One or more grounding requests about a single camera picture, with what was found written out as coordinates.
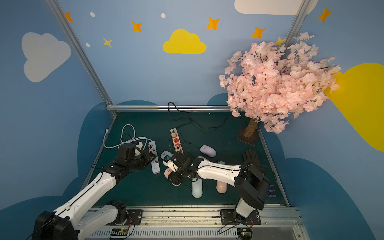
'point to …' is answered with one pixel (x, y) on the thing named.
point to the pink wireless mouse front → (167, 172)
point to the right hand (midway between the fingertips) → (174, 174)
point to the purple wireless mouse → (208, 150)
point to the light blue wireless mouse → (197, 187)
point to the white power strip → (155, 164)
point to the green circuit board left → (121, 232)
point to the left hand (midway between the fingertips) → (157, 153)
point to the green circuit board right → (245, 233)
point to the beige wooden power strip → (176, 141)
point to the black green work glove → (250, 158)
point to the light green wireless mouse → (164, 154)
